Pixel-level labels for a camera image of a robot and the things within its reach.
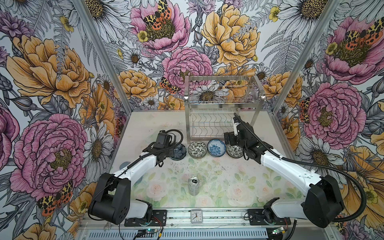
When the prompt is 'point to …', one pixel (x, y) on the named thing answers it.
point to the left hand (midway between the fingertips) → (167, 153)
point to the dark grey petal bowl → (179, 152)
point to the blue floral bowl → (216, 147)
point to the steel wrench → (108, 224)
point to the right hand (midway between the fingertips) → (233, 136)
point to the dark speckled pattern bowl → (235, 151)
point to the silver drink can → (193, 185)
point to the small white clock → (196, 216)
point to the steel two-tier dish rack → (212, 102)
